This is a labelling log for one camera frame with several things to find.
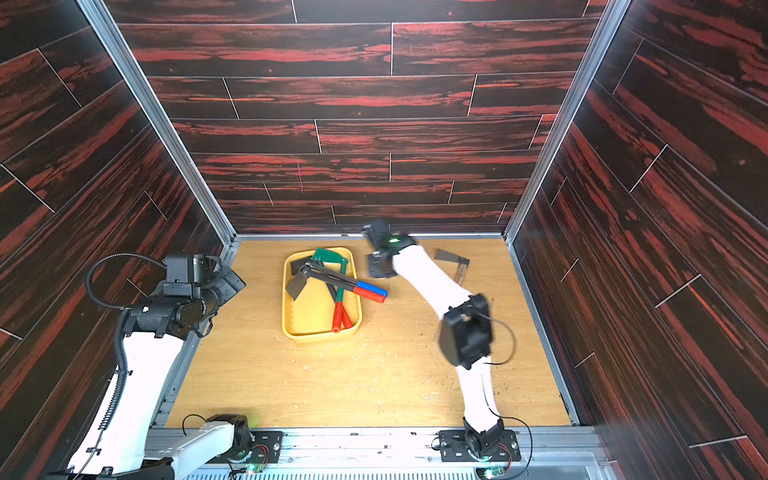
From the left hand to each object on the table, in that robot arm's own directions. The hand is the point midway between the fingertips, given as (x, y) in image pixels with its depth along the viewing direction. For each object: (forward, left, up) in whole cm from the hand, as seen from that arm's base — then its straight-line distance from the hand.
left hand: (228, 285), depth 73 cm
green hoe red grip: (+31, -15, -22) cm, 41 cm away
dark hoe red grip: (+22, -12, -24) cm, 35 cm away
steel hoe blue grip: (+26, -10, -22) cm, 35 cm away
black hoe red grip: (+18, -9, -23) cm, 31 cm away
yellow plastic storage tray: (+6, -14, -25) cm, 30 cm away
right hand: (+17, -39, -12) cm, 44 cm away
